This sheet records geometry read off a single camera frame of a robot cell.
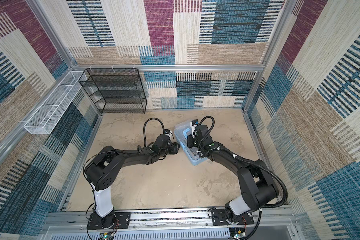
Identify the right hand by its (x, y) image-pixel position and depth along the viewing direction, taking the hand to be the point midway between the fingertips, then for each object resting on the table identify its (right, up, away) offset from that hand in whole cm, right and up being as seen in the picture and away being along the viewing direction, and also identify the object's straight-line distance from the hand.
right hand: (188, 139), depth 90 cm
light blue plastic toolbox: (-4, +5, +3) cm, 7 cm away
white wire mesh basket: (-68, +12, -18) cm, 72 cm away
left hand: (-6, -3, +5) cm, 8 cm away
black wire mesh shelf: (-52, +33, +20) cm, 65 cm away
